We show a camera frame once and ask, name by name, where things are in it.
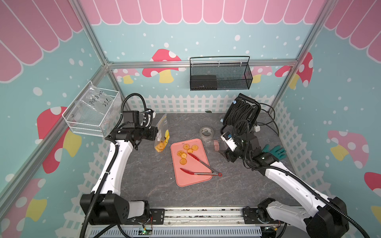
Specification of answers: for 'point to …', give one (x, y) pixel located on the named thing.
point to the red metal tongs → (211, 173)
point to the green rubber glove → (277, 150)
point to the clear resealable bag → (162, 134)
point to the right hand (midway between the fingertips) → (224, 146)
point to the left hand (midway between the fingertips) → (156, 132)
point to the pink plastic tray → (182, 160)
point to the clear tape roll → (206, 134)
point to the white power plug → (257, 128)
